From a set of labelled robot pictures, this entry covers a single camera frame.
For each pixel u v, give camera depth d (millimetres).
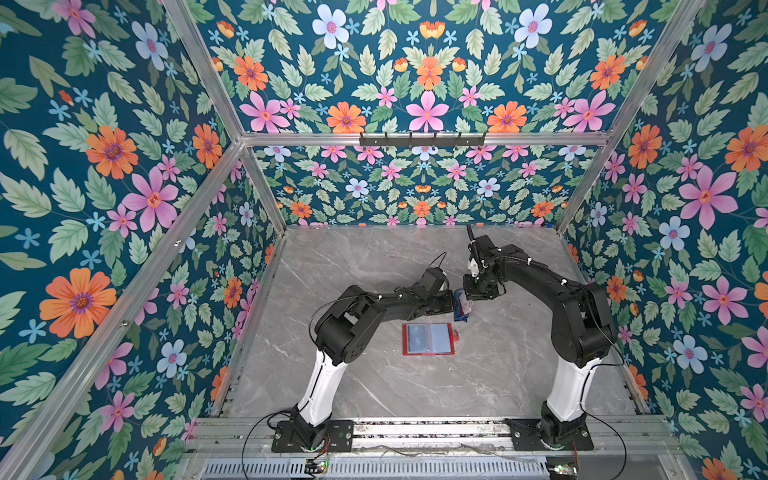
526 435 733
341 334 546
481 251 766
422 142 933
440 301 845
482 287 803
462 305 951
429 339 897
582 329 501
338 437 735
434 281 784
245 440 704
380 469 766
